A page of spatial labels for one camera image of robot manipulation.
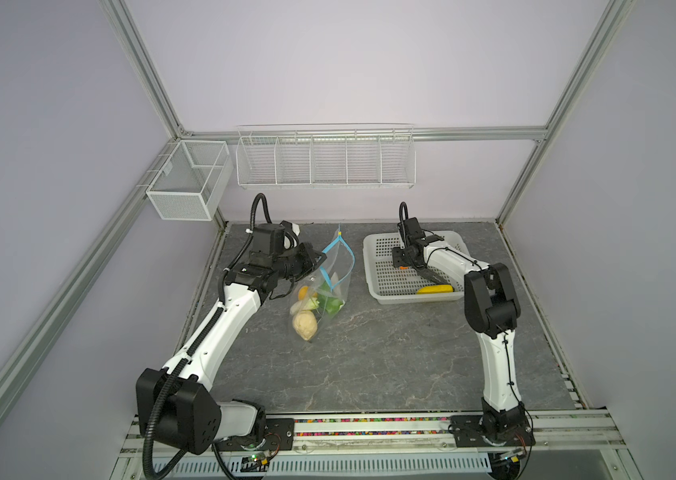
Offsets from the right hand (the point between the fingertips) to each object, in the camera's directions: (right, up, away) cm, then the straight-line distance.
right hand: (403, 258), depth 105 cm
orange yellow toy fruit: (-34, -11, -9) cm, 37 cm away
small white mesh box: (-73, +25, -5) cm, 77 cm away
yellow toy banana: (+6, -10, -11) cm, 16 cm away
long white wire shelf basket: (-27, +34, -7) cm, 44 cm away
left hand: (-24, 0, -28) cm, 37 cm away
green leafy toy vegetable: (-26, -12, -20) cm, 34 cm away
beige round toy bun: (-31, -18, -22) cm, 42 cm away
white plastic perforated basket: (-6, -9, -3) cm, 11 cm away
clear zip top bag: (-22, -2, -24) cm, 33 cm away
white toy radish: (-33, -14, -16) cm, 39 cm away
